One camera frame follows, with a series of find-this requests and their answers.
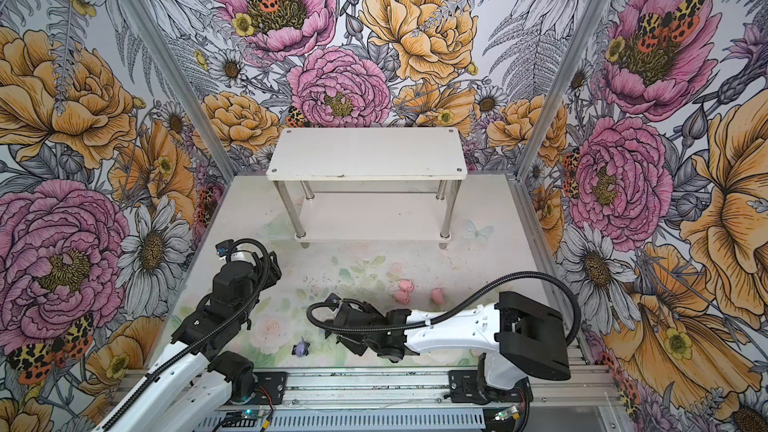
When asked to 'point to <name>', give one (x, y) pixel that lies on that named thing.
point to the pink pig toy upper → (406, 285)
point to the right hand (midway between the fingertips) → (357, 330)
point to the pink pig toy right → (437, 296)
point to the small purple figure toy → (300, 348)
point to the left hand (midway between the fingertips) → (265, 267)
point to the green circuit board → (250, 413)
